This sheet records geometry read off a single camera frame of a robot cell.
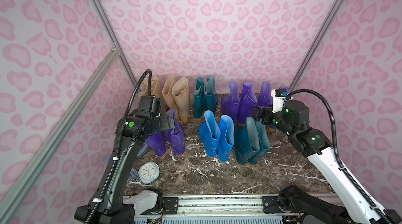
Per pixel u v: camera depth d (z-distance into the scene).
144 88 0.90
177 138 0.70
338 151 0.43
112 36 0.87
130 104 0.45
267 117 0.60
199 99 0.86
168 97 0.85
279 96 0.57
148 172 0.81
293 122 0.50
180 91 0.89
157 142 0.80
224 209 0.73
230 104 0.85
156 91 0.87
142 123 0.44
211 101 0.87
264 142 0.69
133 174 0.78
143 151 0.89
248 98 0.82
